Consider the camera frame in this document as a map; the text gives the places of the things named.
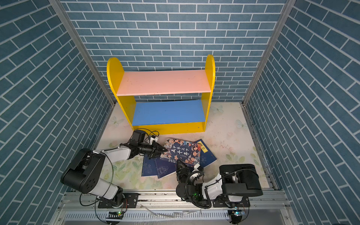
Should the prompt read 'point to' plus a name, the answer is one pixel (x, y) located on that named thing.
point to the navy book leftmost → (149, 167)
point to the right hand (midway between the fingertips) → (173, 162)
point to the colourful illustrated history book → (176, 149)
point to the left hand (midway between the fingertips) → (166, 151)
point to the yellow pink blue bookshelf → (167, 101)
